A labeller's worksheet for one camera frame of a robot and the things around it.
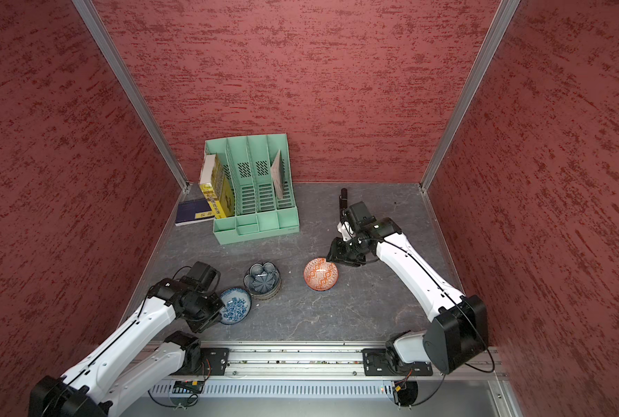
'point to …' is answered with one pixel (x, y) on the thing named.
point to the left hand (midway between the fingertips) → (222, 322)
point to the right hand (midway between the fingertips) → (332, 264)
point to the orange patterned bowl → (320, 274)
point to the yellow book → (218, 190)
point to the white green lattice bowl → (263, 296)
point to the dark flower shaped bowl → (262, 278)
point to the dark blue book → (187, 210)
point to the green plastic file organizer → (257, 168)
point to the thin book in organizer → (276, 175)
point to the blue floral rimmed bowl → (237, 306)
